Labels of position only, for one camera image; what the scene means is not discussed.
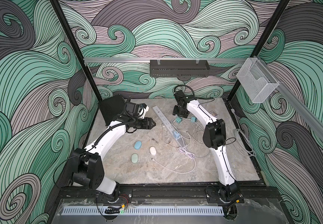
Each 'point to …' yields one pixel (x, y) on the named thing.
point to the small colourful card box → (214, 113)
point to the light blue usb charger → (176, 134)
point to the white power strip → (167, 125)
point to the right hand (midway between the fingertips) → (176, 114)
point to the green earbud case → (134, 158)
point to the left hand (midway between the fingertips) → (151, 122)
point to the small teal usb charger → (193, 118)
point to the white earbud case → (152, 150)
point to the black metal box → (111, 107)
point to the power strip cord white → (184, 150)
